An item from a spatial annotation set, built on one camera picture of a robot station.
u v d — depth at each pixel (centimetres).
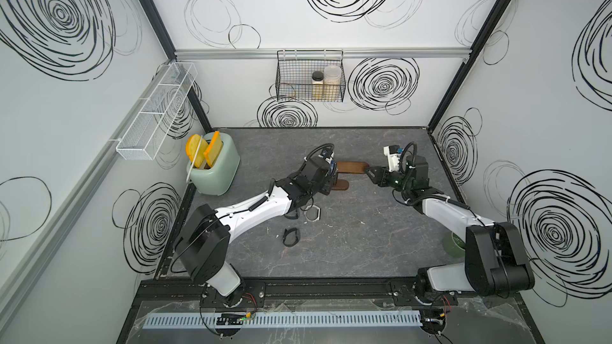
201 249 43
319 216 89
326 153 71
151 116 76
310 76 87
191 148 84
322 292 75
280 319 77
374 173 81
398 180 75
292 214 76
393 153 78
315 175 62
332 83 85
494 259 43
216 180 88
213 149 84
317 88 86
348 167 87
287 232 86
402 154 77
